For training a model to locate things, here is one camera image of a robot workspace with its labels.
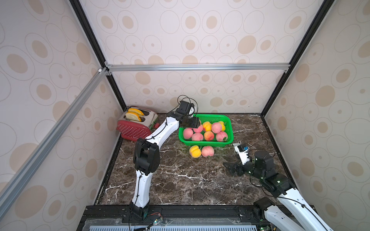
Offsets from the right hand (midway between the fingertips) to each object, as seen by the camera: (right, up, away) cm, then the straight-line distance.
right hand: (230, 161), depth 75 cm
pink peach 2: (-3, +17, +24) cm, 30 cm away
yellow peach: (-18, +2, +17) cm, 25 cm away
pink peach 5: (0, +12, +22) cm, 25 cm away
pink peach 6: (-10, +3, +15) cm, 18 cm away
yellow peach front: (+3, +19, +28) cm, 34 cm away
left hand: (-14, +21, +16) cm, 30 cm away
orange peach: (-8, +12, +25) cm, 28 cm away
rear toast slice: (-56, +28, +19) cm, 65 cm away
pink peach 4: (-16, +11, +23) cm, 30 cm away
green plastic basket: (-5, +24, +34) cm, 42 cm away
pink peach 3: (-22, +14, +25) cm, 36 cm away
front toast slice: (-57, +25, +17) cm, 65 cm away
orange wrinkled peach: (-14, +20, +17) cm, 30 cm away
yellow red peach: (-9, +18, +28) cm, 34 cm away
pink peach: (-14, +16, +25) cm, 33 cm away
